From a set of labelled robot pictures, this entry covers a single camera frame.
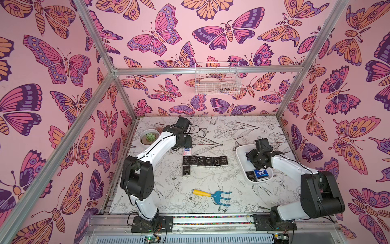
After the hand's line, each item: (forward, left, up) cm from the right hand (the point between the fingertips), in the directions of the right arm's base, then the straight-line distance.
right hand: (246, 157), depth 93 cm
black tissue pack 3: (-2, +23, -3) cm, 23 cm away
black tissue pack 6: (-8, +36, -2) cm, 37 cm away
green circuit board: (-42, +50, -5) cm, 65 cm away
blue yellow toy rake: (-22, +19, -5) cm, 29 cm away
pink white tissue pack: (+4, +37, -1) cm, 37 cm away
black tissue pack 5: (-1, +14, -3) cm, 14 cm away
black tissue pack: (-1, +32, -3) cm, 32 cm away
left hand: (+5, +36, +8) cm, 37 cm away
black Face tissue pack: (-2, +37, -3) cm, 37 cm away
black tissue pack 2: (-2, +27, -3) cm, 28 cm away
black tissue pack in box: (-11, -2, -3) cm, 11 cm away
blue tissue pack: (-10, -8, -2) cm, 13 cm away
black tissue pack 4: (-1, +18, -3) cm, 18 cm away
